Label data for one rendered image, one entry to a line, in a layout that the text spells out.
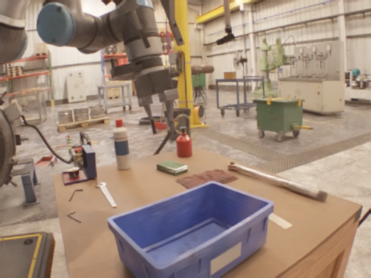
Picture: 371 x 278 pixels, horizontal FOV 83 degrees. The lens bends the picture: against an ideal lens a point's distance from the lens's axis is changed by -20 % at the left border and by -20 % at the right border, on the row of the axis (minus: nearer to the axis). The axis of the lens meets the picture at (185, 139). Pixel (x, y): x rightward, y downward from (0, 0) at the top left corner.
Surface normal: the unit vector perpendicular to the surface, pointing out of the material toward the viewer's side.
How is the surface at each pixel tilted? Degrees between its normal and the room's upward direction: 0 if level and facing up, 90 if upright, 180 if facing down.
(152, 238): 90
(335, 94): 90
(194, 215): 90
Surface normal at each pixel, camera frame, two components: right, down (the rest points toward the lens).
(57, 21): -0.23, 0.31
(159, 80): 0.45, 0.06
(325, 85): 0.24, 0.21
